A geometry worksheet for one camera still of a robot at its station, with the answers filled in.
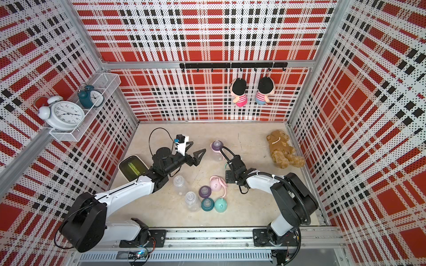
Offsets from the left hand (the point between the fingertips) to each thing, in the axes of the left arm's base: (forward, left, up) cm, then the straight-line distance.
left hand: (201, 146), depth 80 cm
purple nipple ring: (-15, -1, -20) cm, 25 cm away
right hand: (-6, -17, -21) cm, 28 cm away
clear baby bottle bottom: (-24, +3, -10) cm, 26 cm away
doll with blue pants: (+34, -36, +10) cm, 50 cm away
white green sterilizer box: (-3, +41, -16) cm, 44 cm away
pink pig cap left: (-12, -6, -18) cm, 23 cm away
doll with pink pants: (+35, -20, +8) cm, 41 cm away
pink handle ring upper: (-11, -10, -17) cm, 23 cm away
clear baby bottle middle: (-16, +10, -10) cm, 21 cm away
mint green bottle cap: (-23, -9, -18) cm, 30 cm away
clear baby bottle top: (+8, -7, -21) cm, 23 cm away
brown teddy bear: (+4, -44, -14) cm, 47 cm away
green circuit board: (-43, +26, -20) cm, 54 cm away
